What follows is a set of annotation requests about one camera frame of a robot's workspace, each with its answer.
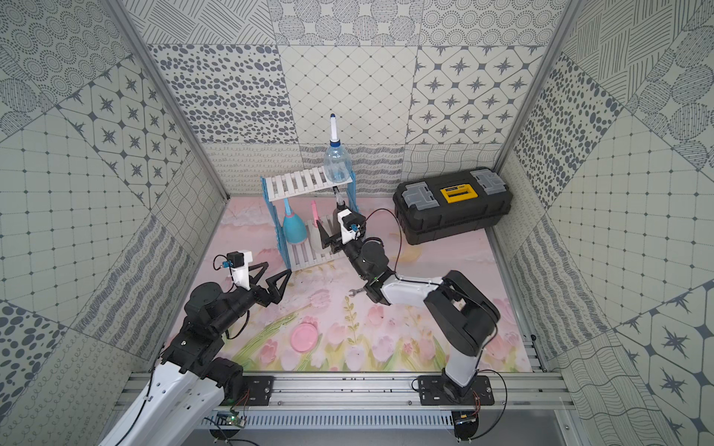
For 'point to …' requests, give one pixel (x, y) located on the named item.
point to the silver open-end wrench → (355, 292)
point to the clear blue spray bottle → (337, 163)
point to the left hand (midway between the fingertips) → (272, 261)
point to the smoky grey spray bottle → (338, 198)
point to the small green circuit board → (229, 418)
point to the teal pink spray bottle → (295, 229)
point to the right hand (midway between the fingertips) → (333, 215)
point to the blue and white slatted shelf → (313, 250)
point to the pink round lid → (304, 337)
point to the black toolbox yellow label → (451, 204)
